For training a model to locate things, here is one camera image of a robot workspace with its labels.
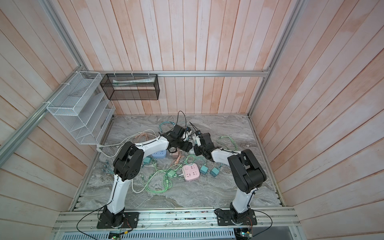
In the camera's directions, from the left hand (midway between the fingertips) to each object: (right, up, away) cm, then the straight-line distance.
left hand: (187, 146), depth 99 cm
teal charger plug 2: (+17, -14, -11) cm, 24 cm away
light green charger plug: (-9, -15, -13) cm, 22 cm away
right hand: (+7, +1, -1) cm, 7 cm away
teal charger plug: (+10, -13, -11) cm, 19 cm away
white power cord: (-54, -2, +2) cm, 54 cm away
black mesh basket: (-40, +42, +5) cm, 58 cm away
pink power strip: (+2, -14, -11) cm, 18 cm away
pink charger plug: (-8, -5, -5) cm, 11 cm away
